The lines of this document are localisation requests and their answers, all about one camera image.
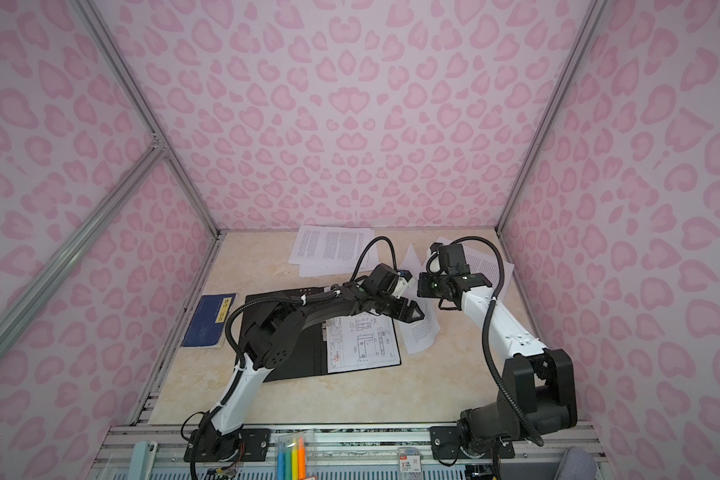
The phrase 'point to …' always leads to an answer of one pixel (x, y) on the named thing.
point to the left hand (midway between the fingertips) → (420, 310)
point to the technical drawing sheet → (360, 341)
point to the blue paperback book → (207, 327)
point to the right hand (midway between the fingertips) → (423, 280)
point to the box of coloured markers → (291, 456)
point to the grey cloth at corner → (577, 464)
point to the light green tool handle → (143, 457)
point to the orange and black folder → (312, 360)
